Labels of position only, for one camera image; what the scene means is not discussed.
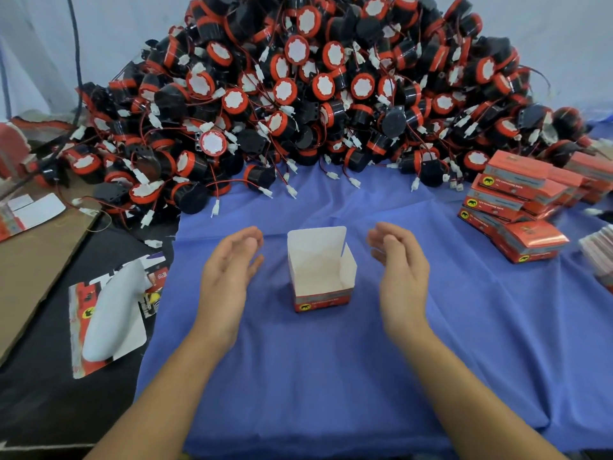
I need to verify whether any person's left hand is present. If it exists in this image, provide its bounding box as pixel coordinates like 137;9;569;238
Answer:
196;226;266;353

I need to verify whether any person's right hand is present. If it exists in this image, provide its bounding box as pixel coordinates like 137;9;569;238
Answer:
368;222;433;351

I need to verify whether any stack of box blanks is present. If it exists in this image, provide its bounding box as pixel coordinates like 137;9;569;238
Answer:
579;225;613;292

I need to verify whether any pile of black red buzzers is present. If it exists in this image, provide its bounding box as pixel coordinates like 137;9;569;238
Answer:
33;0;597;219

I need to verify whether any person's right forearm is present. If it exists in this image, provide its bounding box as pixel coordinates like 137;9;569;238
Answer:
393;321;566;460

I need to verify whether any person's left forearm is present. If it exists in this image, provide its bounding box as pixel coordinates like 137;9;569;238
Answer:
86;325;236;460

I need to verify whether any blue table cloth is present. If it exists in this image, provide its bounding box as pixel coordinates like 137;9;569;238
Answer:
134;162;613;456

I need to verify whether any brown cardboard piece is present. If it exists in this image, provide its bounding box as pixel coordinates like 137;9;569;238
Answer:
0;191;97;365

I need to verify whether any black hanging cable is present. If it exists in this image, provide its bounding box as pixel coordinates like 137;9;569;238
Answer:
66;0;86;116

